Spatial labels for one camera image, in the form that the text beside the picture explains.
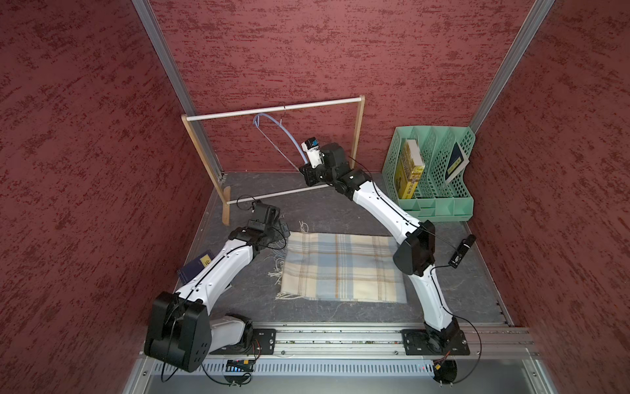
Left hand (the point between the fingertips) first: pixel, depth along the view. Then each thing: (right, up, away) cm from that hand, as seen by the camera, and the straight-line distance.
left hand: (273, 234), depth 86 cm
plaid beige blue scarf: (+24, -12, +2) cm, 27 cm away
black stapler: (+73, -7, +7) cm, 73 cm away
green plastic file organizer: (+56, +23, +2) cm, 60 cm away
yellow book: (+51, +24, +4) cm, 57 cm away
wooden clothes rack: (-25, +11, +20) cm, 34 cm away
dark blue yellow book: (+78, +29, +19) cm, 85 cm away
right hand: (+10, +23, 0) cm, 25 cm away
